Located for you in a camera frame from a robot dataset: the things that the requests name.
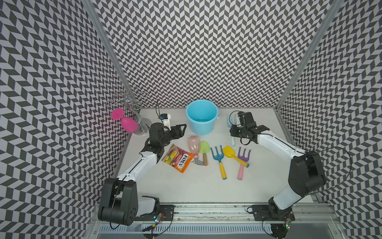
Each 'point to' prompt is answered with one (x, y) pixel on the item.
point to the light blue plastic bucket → (202, 115)
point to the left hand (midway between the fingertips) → (182, 126)
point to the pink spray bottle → (194, 143)
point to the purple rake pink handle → (240, 172)
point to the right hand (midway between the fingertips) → (232, 132)
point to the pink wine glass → (128, 124)
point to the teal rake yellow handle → (219, 157)
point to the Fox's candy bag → (177, 158)
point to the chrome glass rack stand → (131, 96)
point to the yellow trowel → (229, 152)
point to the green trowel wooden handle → (204, 149)
